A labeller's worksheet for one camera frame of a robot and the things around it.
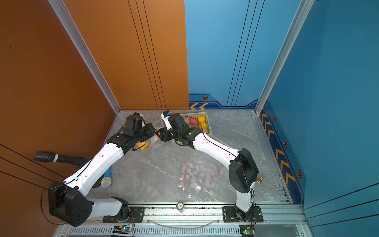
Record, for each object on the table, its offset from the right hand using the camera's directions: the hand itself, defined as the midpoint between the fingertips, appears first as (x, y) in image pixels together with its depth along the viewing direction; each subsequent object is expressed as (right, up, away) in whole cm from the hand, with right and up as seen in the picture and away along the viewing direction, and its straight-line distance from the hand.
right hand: (161, 131), depth 79 cm
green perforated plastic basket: (+21, +7, +28) cm, 36 cm away
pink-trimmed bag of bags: (+21, -26, +4) cm, 34 cm away
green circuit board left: (-17, -47, -9) cm, 51 cm away
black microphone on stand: (-43, -11, -16) cm, 47 cm away
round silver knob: (+11, -36, -8) cm, 39 cm away
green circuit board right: (+44, -48, -8) cm, 65 cm away
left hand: (-3, +3, +2) cm, 5 cm away
